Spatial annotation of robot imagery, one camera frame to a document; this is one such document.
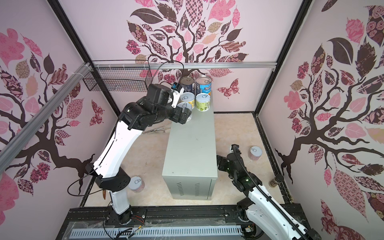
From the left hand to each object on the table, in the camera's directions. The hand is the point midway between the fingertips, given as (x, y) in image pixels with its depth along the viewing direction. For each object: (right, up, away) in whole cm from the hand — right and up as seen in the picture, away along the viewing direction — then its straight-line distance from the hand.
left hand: (180, 110), depth 66 cm
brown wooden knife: (-44, -44, +16) cm, 64 cm away
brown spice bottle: (+50, -38, +13) cm, 64 cm away
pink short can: (+44, -24, +26) cm, 56 cm away
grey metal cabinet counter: (+5, -23, -11) cm, 26 cm away
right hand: (+21, -24, +15) cm, 36 cm away
